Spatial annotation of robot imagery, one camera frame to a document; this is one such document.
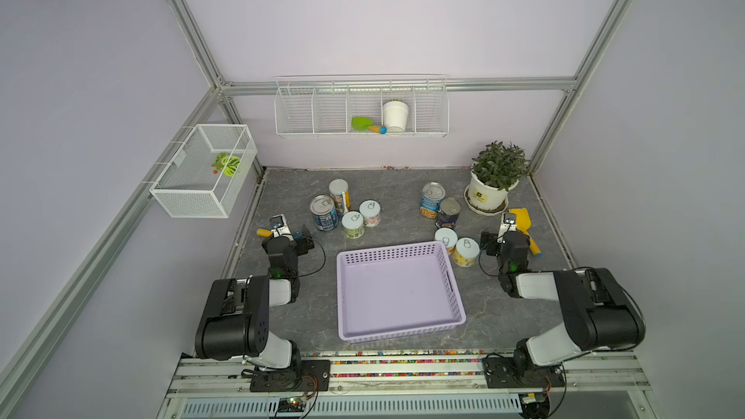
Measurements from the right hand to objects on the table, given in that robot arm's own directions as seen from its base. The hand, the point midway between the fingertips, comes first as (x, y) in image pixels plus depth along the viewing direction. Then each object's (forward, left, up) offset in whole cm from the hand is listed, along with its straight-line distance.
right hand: (501, 228), depth 94 cm
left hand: (-1, +68, +2) cm, 68 cm away
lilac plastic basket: (-17, +34, -10) cm, 40 cm away
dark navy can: (+5, +17, +3) cm, 18 cm away
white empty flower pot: (+28, +35, +24) cm, 51 cm away
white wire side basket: (+5, +89, +21) cm, 91 cm away
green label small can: (+4, +49, -3) cm, 50 cm away
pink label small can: (+9, +44, -2) cm, 45 cm away
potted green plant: (+16, +1, +11) cm, 19 cm away
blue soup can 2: (+11, +22, +3) cm, 25 cm away
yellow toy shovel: (+7, -12, -6) cm, 15 cm away
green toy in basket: (+8, +82, +22) cm, 85 cm away
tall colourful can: (+12, +54, +7) cm, 55 cm away
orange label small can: (-2, +18, -1) cm, 18 cm away
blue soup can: (+4, +58, +3) cm, 59 cm away
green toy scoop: (+31, +47, +19) cm, 59 cm away
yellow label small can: (-7, +12, -2) cm, 14 cm away
